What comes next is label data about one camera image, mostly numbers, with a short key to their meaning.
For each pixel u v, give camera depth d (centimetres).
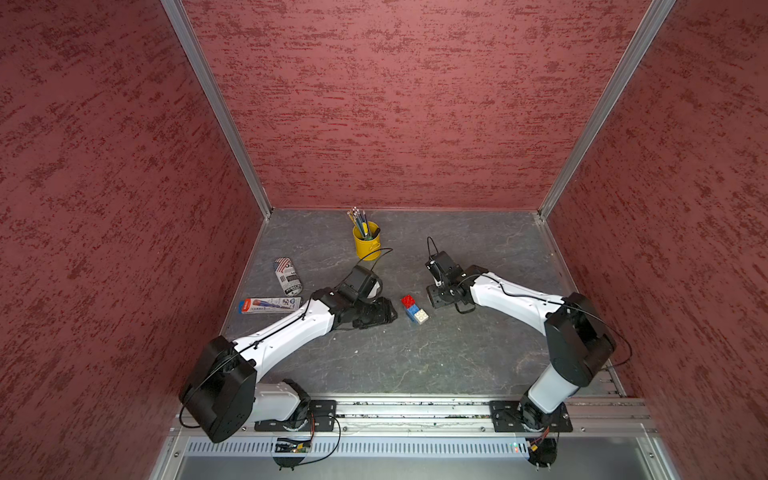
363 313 69
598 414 76
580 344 46
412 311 89
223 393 41
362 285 65
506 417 74
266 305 93
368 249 100
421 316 87
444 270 71
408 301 90
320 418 74
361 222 98
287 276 97
